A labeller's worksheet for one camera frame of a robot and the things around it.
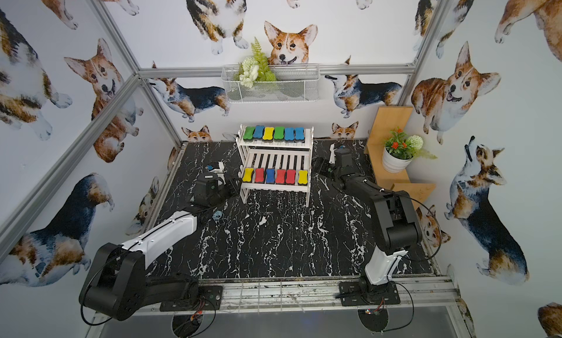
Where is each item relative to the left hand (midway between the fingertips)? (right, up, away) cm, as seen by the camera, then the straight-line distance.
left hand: (241, 175), depth 87 cm
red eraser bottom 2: (+16, -1, +3) cm, 16 cm away
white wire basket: (+21, +38, +5) cm, 44 cm away
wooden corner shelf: (+63, +24, +10) cm, 68 cm away
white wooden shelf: (+13, +4, +8) cm, 15 cm away
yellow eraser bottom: (+2, 0, +2) cm, 3 cm away
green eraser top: (+3, +17, -2) cm, 17 cm away
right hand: (+34, +7, +7) cm, 35 cm away
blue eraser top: (+7, +17, -2) cm, 19 cm away
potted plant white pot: (+64, +10, +2) cm, 65 cm away
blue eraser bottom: (+11, -1, +4) cm, 12 cm away
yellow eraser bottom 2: (+25, -1, +2) cm, 25 cm away
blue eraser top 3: (+23, +16, -2) cm, 28 cm away
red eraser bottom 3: (+20, -1, +5) cm, 20 cm away
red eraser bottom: (+7, 0, +3) cm, 7 cm away
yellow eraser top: (+11, +16, -3) cm, 20 cm away
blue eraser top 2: (+19, +16, -3) cm, 25 cm away
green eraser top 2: (+15, +17, -3) cm, 23 cm away
